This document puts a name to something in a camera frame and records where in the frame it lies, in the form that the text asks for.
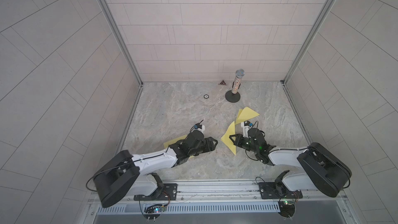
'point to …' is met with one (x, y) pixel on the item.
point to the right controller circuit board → (287, 209)
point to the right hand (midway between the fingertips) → (228, 137)
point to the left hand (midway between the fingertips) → (217, 144)
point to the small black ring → (205, 96)
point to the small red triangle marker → (222, 82)
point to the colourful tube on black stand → (232, 96)
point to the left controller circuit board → (153, 211)
